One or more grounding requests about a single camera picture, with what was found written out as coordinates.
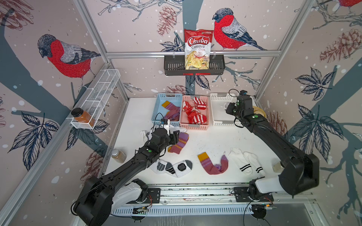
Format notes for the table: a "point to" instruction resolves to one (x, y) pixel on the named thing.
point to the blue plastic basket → (159, 112)
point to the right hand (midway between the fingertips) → (229, 103)
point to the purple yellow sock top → (173, 114)
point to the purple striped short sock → (183, 137)
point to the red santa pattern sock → (196, 118)
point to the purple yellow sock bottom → (209, 166)
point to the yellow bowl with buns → (257, 110)
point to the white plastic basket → (220, 117)
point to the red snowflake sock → (186, 107)
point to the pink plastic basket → (184, 123)
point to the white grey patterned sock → (177, 169)
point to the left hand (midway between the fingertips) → (177, 128)
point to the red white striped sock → (199, 103)
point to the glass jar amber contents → (118, 156)
